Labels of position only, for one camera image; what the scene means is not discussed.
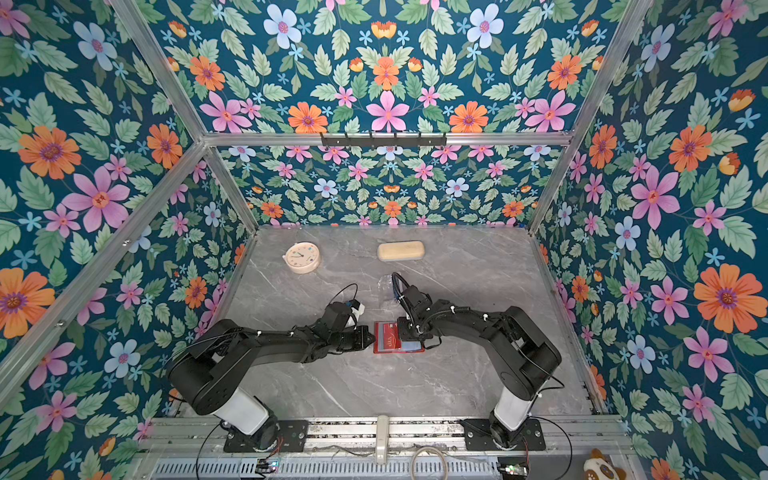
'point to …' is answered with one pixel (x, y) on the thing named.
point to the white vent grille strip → (303, 468)
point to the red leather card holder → (387, 339)
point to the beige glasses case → (400, 250)
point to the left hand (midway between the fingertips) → (380, 335)
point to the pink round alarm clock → (302, 257)
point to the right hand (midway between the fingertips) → (402, 332)
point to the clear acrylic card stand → (385, 288)
